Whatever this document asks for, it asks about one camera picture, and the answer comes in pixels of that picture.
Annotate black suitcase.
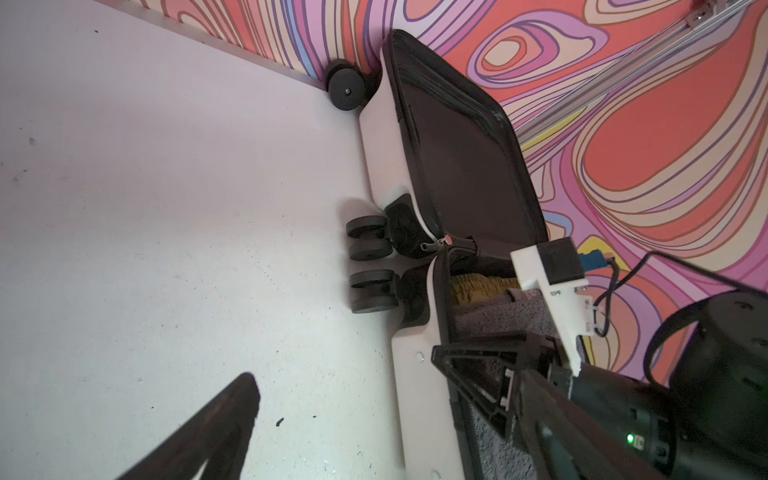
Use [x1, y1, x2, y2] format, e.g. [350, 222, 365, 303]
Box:
[324, 30, 553, 479]

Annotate khaki shorts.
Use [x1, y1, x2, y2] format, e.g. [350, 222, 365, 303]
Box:
[450, 273, 519, 307]

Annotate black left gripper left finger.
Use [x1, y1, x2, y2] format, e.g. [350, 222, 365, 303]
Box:
[121, 372, 261, 479]

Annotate grey towel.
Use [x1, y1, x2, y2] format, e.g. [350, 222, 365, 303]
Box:
[454, 288, 558, 479]

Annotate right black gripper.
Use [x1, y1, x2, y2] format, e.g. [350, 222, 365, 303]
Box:
[431, 290, 767, 479]

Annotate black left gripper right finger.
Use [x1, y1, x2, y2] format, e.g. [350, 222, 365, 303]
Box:
[516, 370, 663, 479]

